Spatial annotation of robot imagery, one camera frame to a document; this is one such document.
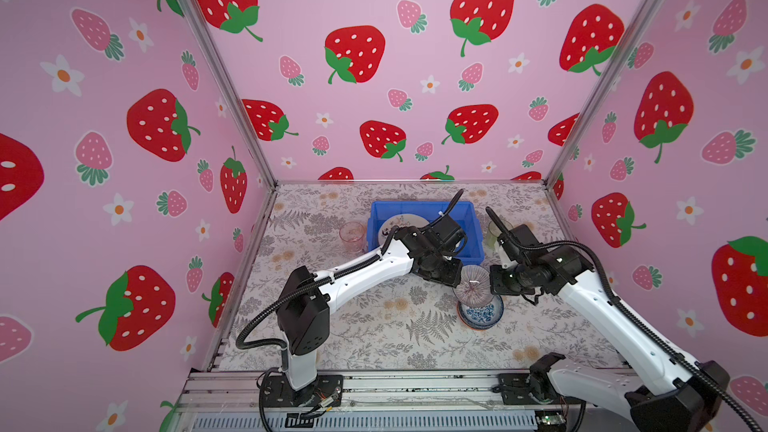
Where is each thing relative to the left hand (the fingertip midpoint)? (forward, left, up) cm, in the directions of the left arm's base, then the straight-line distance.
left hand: (458, 280), depth 77 cm
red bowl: (-6, -7, -10) cm, 14 cm away
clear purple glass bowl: (0, -5, -4) cm, 7 cm away
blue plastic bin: (+33, -9, -12) cm, 36 cm away
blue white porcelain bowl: (-3, -11, -7) cm, 13 cm away
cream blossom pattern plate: (+29, +15, -11) cm, 35 cm away
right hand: (-1, -8, 0) cm, 8 cm away
